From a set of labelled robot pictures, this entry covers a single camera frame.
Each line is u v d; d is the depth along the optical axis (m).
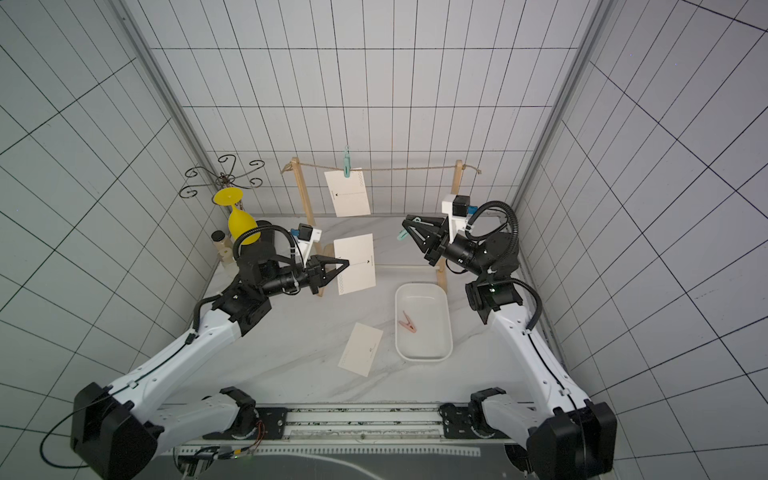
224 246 1.03
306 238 0.62
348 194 0.76
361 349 0.86
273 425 0.72
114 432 0.37
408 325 0.89
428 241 0.56
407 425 0.74
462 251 0.56
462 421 0.73
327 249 0.65
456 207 0.52
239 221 0.85
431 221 0.59
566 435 0.37
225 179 0.87
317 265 0.61
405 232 0.61
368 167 0.72
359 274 0.69
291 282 0.61
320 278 0.61
